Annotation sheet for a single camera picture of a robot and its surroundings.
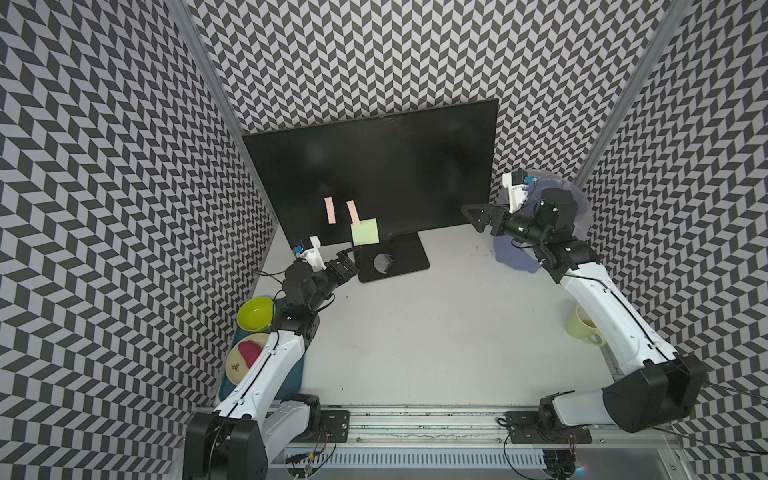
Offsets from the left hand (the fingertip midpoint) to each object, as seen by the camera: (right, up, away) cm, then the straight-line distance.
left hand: (355, 255), depth 78 cm
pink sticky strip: (-8, +12, +3) cm, 15 cm away
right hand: (+30, +11, -6) cm, 32 cm away
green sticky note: (+2, +6, +8) cm, 10 cm away
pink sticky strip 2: (-1, +12, +4) cm, 13 cm away
